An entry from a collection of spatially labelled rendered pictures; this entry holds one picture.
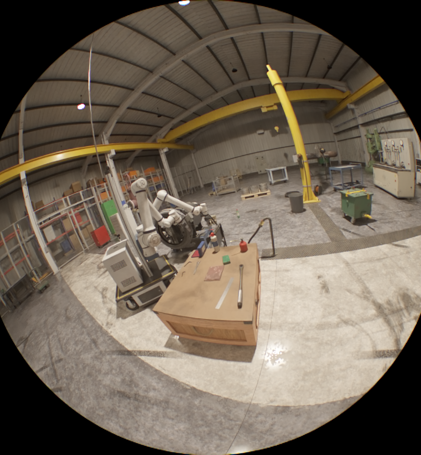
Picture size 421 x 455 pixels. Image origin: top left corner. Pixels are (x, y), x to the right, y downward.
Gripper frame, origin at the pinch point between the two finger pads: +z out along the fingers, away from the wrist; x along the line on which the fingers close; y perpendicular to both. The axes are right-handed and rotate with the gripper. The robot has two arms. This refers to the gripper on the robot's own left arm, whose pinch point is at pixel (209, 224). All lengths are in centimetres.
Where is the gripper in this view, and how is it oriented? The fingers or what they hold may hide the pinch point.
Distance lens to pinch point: 234.5
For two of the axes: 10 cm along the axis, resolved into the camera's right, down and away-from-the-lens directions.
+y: 9.2, -1.5, -3.6
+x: 2.7, -4.0, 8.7
